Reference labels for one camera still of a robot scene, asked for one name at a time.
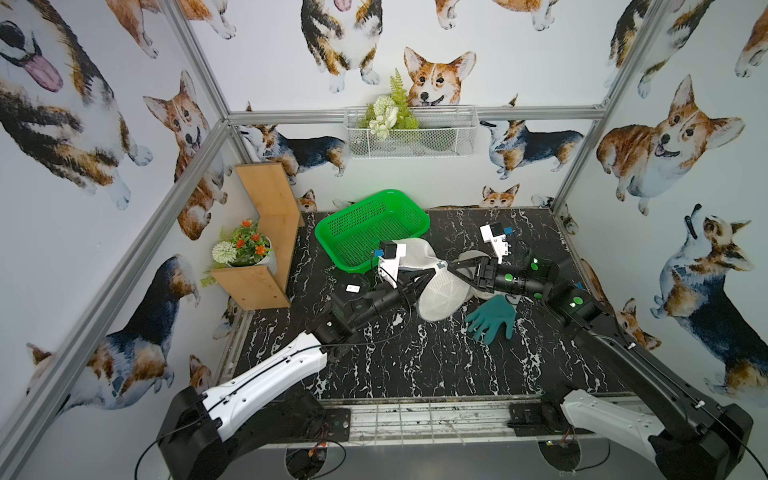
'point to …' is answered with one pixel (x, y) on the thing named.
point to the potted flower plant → (245, 246)
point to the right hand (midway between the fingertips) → (456, 260)
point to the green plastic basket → (352, 234)
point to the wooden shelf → (257, 287)
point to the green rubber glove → (489, 317)
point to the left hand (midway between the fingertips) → (432, 264)
